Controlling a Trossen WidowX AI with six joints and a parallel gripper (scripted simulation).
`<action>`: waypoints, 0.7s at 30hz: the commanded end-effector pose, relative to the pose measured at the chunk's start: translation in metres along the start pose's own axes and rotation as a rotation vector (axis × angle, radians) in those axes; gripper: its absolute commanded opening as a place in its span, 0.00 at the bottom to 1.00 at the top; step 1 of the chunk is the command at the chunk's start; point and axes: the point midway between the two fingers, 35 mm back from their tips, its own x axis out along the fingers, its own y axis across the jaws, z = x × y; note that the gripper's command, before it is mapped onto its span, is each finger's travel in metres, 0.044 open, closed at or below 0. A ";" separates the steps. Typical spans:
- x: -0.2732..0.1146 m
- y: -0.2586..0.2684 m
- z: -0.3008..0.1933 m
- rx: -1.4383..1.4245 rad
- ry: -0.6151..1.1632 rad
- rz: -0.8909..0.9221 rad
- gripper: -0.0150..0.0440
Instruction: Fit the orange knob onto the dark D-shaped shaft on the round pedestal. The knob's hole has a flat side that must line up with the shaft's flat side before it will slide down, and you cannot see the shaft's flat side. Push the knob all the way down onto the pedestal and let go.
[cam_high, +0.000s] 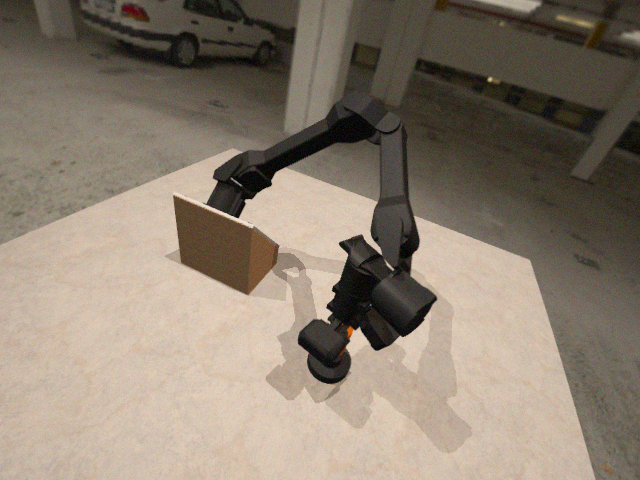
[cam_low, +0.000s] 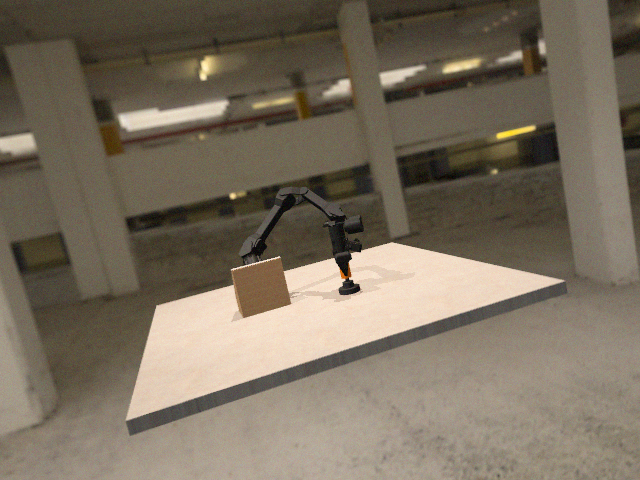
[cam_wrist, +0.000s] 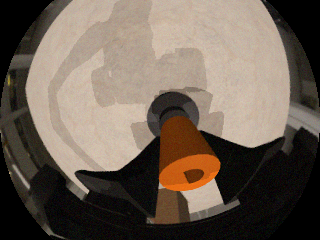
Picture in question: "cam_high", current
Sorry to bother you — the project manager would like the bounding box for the dark grey round pedestal with shaft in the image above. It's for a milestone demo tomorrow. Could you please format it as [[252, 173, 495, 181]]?
[[307, 348, 352, 384]]

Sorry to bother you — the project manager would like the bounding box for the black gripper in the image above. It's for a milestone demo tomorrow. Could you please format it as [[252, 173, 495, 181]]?
[[298, 281, 372, 366]]

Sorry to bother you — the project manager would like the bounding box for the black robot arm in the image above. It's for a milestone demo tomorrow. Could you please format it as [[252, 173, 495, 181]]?
[[202, 90, 438, 351]]

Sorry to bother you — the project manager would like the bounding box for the orange knob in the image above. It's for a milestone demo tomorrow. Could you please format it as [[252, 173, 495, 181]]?
[[339, 327, 353, 356]]

